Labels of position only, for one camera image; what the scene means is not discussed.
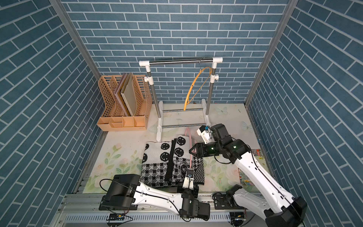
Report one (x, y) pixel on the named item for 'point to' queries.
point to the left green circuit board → (116, 216)
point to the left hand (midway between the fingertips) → (194, 184)
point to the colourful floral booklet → (244, 178)
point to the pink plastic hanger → (191, 146)
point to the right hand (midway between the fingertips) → (195, 151)
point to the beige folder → (128, 93)
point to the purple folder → (118, 94)
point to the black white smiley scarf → (165, 163)
